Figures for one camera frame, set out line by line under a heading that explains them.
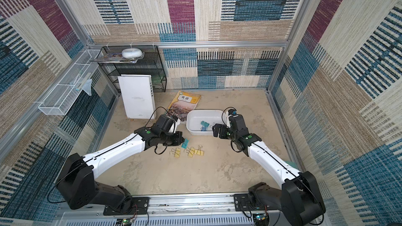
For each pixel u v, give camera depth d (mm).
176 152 892
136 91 907
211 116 1028
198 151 893
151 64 1043
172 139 702
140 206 732
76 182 414
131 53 874
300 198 400
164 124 645
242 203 730
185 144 831
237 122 636
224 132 747
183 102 1121
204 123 1010
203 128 989
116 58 903
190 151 892
